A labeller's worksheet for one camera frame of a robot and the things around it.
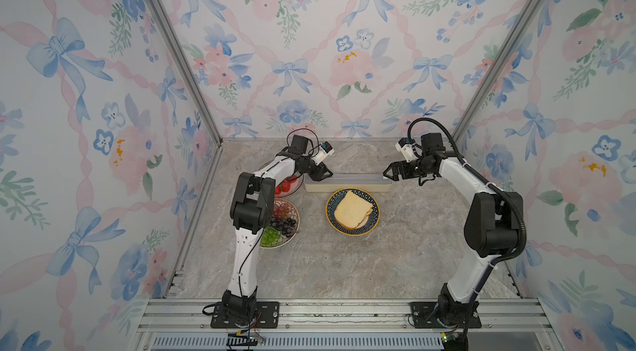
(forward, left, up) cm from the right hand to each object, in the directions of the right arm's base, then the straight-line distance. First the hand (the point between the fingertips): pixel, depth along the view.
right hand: (396, 170), depth 95 cm
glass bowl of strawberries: (-3, +43, -8) cm, 43 cm away
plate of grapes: (-20, +42, -6) cm, 47 cm away
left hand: (+5, +26, -5) cm, 27 cm away
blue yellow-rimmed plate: (-18, +12, -10) cm, 24 cm away
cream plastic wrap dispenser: (-4, +8, -3) cm, 10 cm away
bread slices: (-14, +17, -8) cm, 23 cm away
